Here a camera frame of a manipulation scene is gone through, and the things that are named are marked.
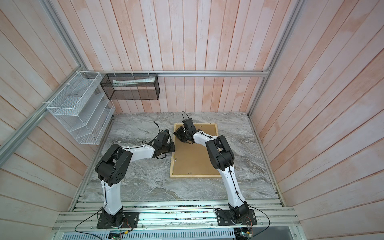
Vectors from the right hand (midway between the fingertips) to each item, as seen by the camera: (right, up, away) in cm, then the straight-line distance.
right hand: (173, 133), depth 105 cm
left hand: (+2, -10, -5) cm, 11 cm away
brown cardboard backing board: (+15, -16, -9) cm, 24 cm away
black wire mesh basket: (-28, +34, -1) cm, 44 cm away
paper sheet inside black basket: (-24, +32, -14) cm, 43 cm away
